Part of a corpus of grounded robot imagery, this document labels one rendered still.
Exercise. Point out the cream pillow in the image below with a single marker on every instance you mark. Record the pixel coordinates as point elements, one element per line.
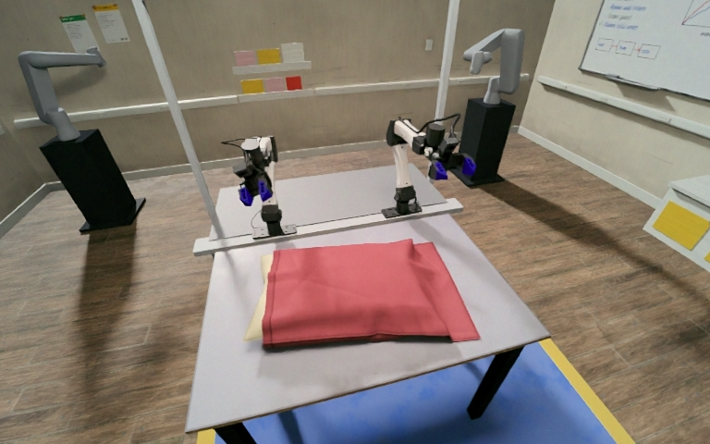
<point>254,329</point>

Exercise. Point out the red pillowcase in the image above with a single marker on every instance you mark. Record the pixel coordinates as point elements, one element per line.
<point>369,291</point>

